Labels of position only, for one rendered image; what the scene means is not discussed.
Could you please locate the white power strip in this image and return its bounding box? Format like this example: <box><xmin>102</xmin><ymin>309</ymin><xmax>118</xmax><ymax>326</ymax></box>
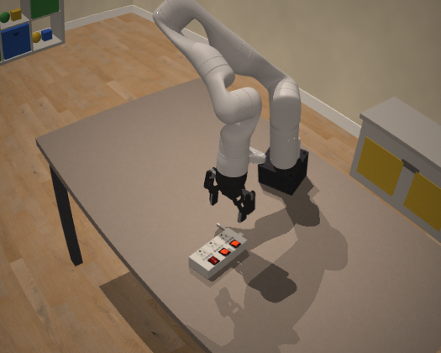
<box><xmin>189</xmin><ymin>223</ymin><xmax>248</xmax><ymax>279</ymax></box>

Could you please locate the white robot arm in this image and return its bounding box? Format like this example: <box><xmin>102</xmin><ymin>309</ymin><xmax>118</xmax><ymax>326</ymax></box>
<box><xmin>153</xmin><ymin>0</ymin><xmax>301</xmax><ymax>177</ymax></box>

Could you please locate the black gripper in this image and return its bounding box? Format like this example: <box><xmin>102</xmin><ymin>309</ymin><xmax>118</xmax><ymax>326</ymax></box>
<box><xmin>203</xmin><ymin>167</ymin><xmax>255</xmax><ymax>223</ymax></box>

